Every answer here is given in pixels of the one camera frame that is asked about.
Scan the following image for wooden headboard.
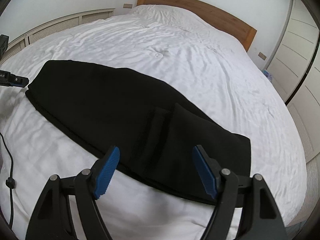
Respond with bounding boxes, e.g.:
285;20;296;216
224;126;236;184
137;0;257;51

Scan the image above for white bed duvet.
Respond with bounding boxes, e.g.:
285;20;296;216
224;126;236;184
1;5;306;239

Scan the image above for white louvered radiator cover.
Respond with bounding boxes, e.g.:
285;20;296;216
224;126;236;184
1;8;114;64

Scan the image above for white wardrobe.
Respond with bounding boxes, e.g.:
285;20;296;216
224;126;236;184
266;0;319;162

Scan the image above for blue item on nightstand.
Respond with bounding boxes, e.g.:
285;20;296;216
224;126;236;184
263;70;273;82

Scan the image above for black cable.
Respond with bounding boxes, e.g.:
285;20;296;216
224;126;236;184
0;132;16;227

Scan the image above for black pants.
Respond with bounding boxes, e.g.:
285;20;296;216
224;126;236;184
25;60;251;205

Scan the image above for beige wall switch plate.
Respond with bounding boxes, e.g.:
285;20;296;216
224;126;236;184
258;52;266;61

